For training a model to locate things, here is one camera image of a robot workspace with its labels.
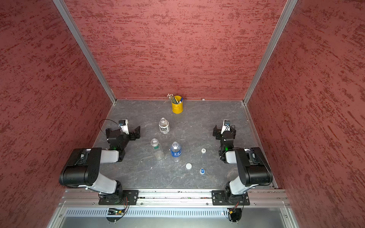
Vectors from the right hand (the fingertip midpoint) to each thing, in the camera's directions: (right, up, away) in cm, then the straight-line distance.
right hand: (222, 127), depth 94 cm
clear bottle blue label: (-30, -12, -18) cm, 37 cm away
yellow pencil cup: (-32, +13, +15) cm, 37 cm away
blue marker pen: (-28, +20, +13) cm, 37 cm away
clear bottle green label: (-43, -16, -2) cm, 46 cm away
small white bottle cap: (-13, -15, -2) cm, 20 cm away
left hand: (-61, -1, 0) cm, 61 cm away
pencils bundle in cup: (-35, +21, +7) cm, 41 cm away
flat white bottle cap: (-23, -23, -8) cm, 34 cm away
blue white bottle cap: (-15, -25, -11) cm, 31 cm away
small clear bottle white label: (-38, +2, -9) cm, 39 cm away
